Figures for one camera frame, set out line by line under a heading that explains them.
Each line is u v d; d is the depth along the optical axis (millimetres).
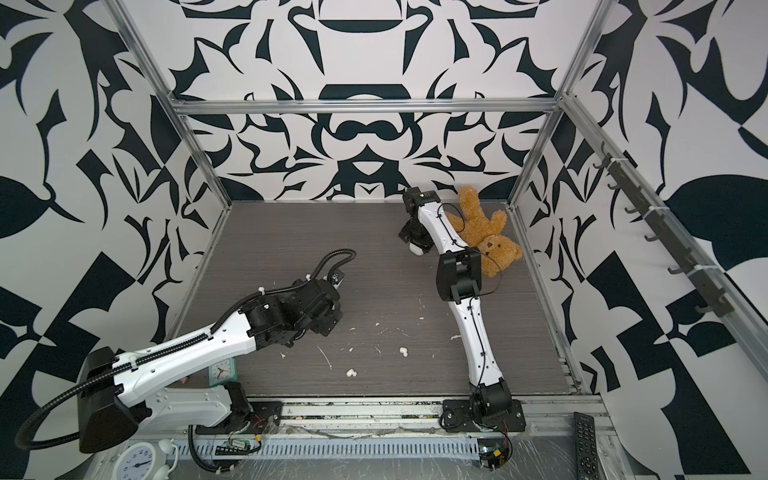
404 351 847
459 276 676
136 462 662
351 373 809
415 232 927
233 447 676
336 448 713
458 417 740
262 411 757
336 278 661
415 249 1032
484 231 1018
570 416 761
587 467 676
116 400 396
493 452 714
